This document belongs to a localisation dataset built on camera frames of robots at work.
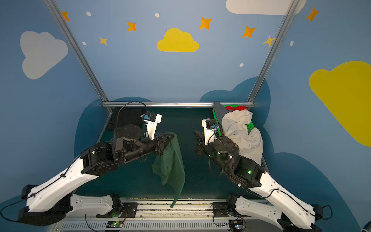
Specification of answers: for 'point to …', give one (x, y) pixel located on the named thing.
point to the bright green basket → (249, 124)
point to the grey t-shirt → (220, 110)
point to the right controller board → (235, 224)
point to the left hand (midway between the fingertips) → (175, 136)
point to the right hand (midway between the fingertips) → (196, 131)
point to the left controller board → (114, 224)
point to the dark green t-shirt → (169, 166)
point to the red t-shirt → (240, 108)
